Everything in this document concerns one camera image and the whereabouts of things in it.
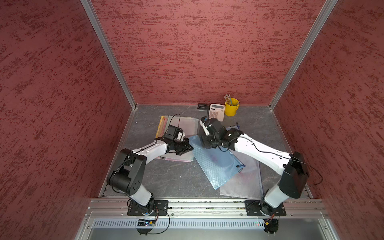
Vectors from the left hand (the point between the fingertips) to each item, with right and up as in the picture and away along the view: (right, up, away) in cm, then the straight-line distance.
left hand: (193, 150), depth 88 cm
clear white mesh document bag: (+31, -18, -5) cm, 37 cm away
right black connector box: (+39, -33, -17) cm, 54 cm away
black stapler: (+7, +29, +30) cm, 42 cm away
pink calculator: (+18, +25, +26) cm, 40 cm away
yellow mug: (+28, +25, +22) cm, 44 cm away
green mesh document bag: (-3, +14, +25) cm, 29 cm away
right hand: (+6, +7, -5) cm, 11 cm away
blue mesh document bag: (+16, -8, -1) cm, 18 cm away
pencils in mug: (+25, +34, +18) cm, 46 cm away
